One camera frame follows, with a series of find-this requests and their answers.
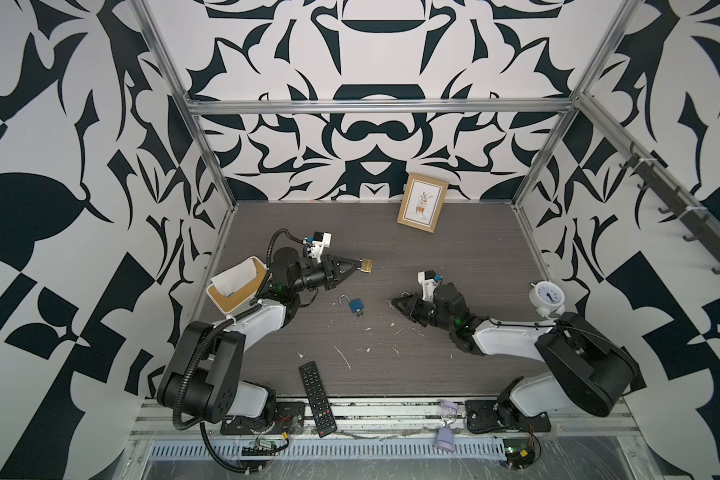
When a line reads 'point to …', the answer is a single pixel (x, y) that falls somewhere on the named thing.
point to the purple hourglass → (445, 438)
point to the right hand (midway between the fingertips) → (393, 300)
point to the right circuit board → (518, 452)
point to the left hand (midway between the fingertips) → (362, 259)
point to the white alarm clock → (548, 297)
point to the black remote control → (318, 400)
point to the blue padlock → (355, 304)
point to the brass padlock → (367, 266)
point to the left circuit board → (262, 448)
